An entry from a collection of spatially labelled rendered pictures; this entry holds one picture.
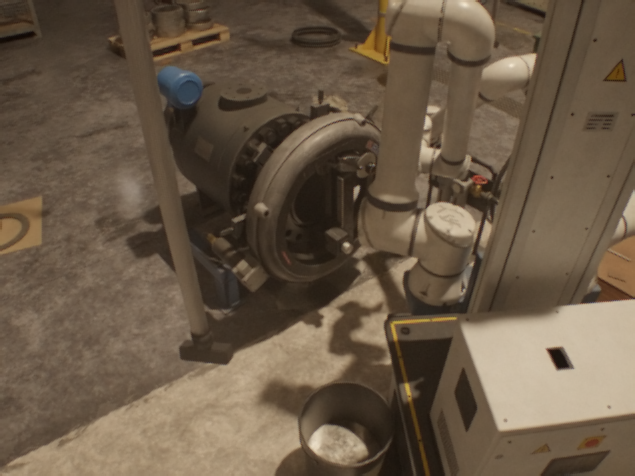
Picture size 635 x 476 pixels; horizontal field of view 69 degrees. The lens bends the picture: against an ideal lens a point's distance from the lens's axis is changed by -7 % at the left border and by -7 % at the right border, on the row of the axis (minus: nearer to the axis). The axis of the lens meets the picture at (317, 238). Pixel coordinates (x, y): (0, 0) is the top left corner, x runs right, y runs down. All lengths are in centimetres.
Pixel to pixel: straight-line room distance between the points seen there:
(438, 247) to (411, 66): 51
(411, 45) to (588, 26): 42
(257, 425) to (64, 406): 84
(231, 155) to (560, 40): 140
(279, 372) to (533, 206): 135
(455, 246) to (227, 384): 120
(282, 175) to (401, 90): 63
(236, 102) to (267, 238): 67
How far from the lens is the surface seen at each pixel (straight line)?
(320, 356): 225
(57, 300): 280
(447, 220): 144
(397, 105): 133
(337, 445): 187
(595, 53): 116
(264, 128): 209
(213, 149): 219
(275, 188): 177
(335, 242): 203
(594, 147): 127
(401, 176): 139
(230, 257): 204
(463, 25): 128
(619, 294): 223
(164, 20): 600
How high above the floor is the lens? 180
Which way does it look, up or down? 40 degrees down
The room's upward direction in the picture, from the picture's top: straight up
